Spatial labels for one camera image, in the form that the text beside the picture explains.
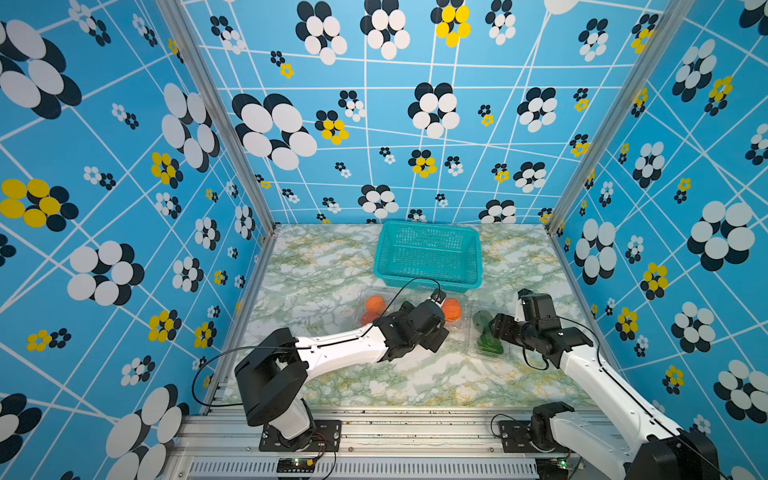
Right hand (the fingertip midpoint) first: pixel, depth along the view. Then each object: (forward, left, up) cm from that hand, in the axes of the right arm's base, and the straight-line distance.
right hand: (503, 325), depth 85 cm
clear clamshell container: (+14, +25, -7) cm, 30 cm away
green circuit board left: (-33, +55, -10) cm, 65 cm away
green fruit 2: (-4, +4, -5) cm, 7 cm away
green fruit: (+5, +4, -7) cm, 10 cm away
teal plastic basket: (+32, +19, -7) cm, 38 cm away
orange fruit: (+13, +38, -10) cm, 42 cm away
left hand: (0, +20, +3) cm, 20 cm away
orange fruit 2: (+3, +39, -1) cm, 39 cm away
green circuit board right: (-32, -7, -9) cm, 35 cm away
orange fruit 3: (+6, +14, -1) cm, 15 cm away
